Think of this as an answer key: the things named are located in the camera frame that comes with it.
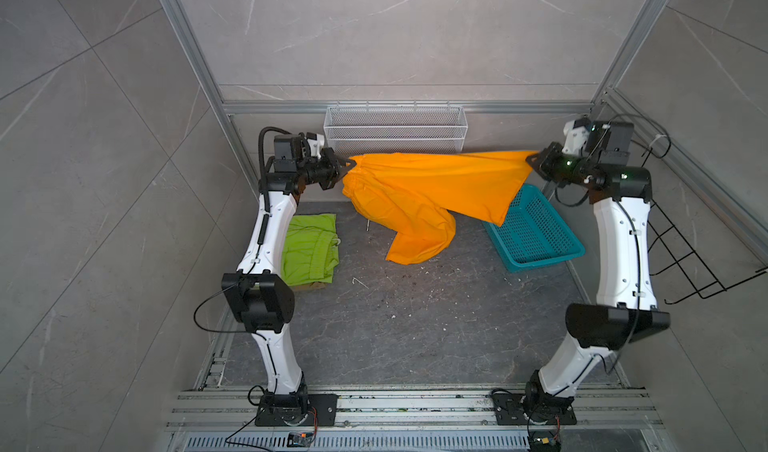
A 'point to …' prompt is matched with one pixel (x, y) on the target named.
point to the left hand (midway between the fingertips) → (355, 157)
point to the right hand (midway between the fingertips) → (525, 156)
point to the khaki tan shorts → (315, 285)
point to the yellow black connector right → (544, 442)
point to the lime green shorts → (311, 249)
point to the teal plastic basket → (534, 232)
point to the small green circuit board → (300, 439)
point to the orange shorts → (420, 192)
